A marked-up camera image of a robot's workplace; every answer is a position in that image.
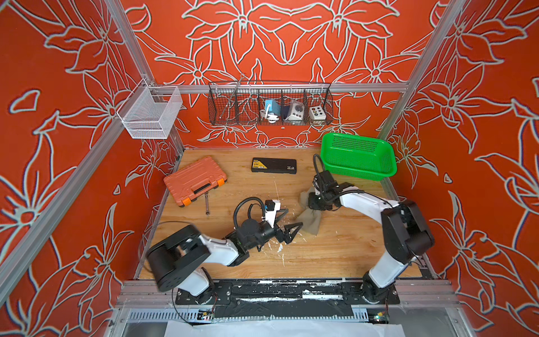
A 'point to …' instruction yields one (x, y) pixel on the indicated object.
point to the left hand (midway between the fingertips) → (296, 218)
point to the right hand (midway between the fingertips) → (306, 203)
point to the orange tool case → (194, 180)
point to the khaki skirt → (309, 219)
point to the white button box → (316, 113)
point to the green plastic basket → (357, 156)
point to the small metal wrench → (207, 213)
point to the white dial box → (297, 111)
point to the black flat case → (271, 165)
